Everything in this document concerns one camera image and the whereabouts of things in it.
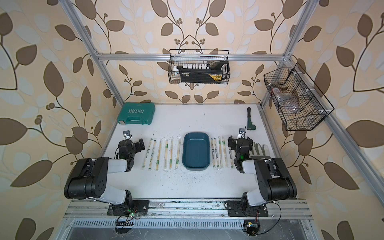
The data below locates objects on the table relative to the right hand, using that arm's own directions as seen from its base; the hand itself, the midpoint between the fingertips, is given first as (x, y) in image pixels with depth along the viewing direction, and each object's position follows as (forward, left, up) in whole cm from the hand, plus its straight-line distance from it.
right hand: (240, 137), depth 93 cm
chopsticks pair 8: (-7, +48, -7) cm, 49 cm away
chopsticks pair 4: (-8, +6, -7) cm, 12 cm away
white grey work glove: (-7, -12, -7) cm, 16 cm away
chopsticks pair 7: (-6, +52, -6) cm, 53 cm away
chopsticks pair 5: (-6, +59, -6) cm, 60 cm away
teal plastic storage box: (-6, +28, -4) cm, 29 cm away
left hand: (+1, +68, 0) cm, 68 cm away
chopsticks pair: (-7, +17, -7) cm, 19 cm away
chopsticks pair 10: (-6, +40, -6) cm, 41 cm away
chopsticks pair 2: (-6, +13, -7) cm, 16 cm away
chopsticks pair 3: (-3, +10, -7) cm, 12 cm away
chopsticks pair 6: (-7, +56, -6) cm, 57 cm away
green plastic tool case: (+25, +71, -1) cm, 75 cm away
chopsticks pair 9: (-6, +44, -6) cm, 45 cm away
